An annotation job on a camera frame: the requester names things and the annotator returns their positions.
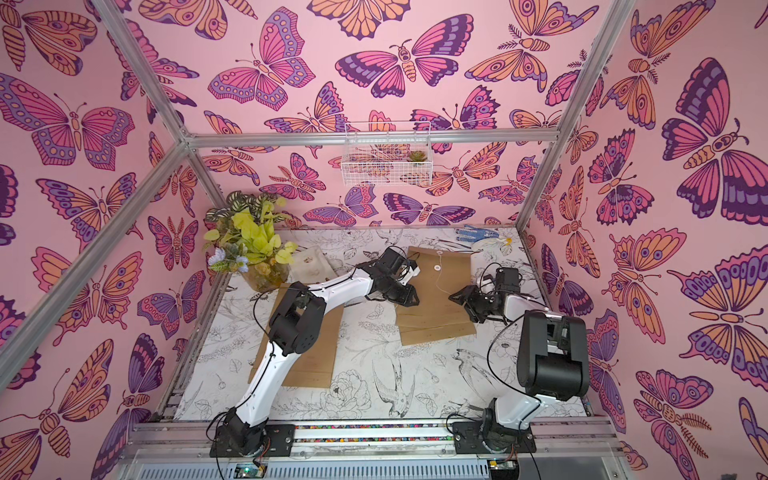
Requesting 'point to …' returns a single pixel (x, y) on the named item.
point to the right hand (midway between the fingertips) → (457, 300)
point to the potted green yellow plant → (243, 236)
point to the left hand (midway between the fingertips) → (421, 302)
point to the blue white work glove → (473, 234)
